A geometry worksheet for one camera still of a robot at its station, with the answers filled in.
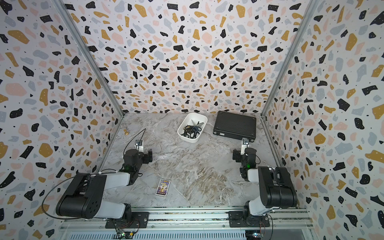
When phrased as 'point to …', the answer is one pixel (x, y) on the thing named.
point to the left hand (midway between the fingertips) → (144, 149)
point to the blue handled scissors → (196, 126)
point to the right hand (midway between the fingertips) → (243, 148)
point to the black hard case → (235, 125)
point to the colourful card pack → (163, 187)
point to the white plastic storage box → (197, 118)
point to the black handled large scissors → (188, 129)
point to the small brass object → (126, 132)
